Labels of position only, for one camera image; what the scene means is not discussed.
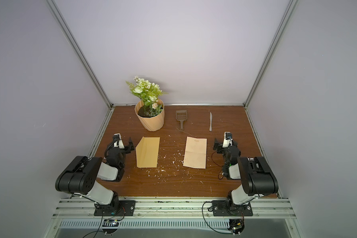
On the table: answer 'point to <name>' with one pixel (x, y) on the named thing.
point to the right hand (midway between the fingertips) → (226, 134)
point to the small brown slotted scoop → (181, 115)
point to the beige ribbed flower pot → (151, 123)
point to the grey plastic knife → (210, 128)
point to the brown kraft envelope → (147, 150)
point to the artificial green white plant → (149, 93)
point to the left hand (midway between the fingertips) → (124, 137)
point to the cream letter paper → (195, 152)
